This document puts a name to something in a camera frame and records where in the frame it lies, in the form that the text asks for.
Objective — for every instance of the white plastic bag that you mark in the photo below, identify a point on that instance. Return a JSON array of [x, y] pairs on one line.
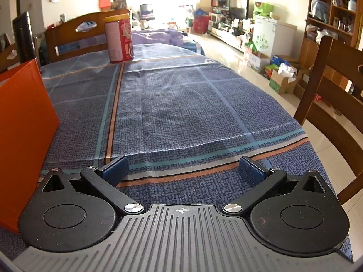
[[326, 35]]

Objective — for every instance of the orange cardboard box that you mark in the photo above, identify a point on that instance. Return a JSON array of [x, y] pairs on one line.
[[22, 133]]

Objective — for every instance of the black office chair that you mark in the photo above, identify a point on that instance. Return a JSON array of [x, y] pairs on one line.
[[147, 11]]

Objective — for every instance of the tall black bottle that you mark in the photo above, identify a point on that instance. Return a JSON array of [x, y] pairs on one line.
[[24, 36]]

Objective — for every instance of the small photo frame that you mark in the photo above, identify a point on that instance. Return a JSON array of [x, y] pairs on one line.
[[63, 18]]

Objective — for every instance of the wooden bookshelf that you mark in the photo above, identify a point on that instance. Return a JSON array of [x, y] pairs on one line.
[[340, 11]]

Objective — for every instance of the white chest freezer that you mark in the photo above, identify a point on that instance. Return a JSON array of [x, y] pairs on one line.
[[273, 38]]

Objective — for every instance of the red basket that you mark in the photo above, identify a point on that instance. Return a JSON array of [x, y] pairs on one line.
[[202, 24]]

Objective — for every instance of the white television cabinet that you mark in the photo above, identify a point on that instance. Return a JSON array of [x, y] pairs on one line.
[[229, 35]]

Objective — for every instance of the cardboard box with white paper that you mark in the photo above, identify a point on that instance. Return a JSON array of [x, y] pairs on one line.
[[283, 80]]

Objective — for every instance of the clear plastic bag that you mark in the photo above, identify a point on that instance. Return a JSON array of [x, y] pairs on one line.
[[320, 8]]

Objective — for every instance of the wooden chair with oval cutout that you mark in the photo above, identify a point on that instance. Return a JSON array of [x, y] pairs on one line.
[[10, 58], [326, 110], [68, 32]]

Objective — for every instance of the red cylindrical can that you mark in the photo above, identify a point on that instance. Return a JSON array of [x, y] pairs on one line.
[[119, 39]]

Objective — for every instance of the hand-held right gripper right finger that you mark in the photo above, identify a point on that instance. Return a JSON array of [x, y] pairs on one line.
[[251, 173]]

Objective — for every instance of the blue cardboard box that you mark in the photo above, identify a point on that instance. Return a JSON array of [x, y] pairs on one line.
[[279, 61]]

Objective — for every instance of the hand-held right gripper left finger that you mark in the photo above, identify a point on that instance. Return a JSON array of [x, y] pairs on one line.
[[116, 172]]

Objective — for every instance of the purple blanket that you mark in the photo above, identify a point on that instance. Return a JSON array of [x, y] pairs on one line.
[[161, 38]]

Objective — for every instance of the green box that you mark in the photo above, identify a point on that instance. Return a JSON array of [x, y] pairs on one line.
[[263, 9]]

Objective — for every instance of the black television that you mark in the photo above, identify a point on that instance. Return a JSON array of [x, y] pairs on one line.
[[238, 10]]

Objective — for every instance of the red paper bag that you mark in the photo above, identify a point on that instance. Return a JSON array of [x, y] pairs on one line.
[[103, 1]]

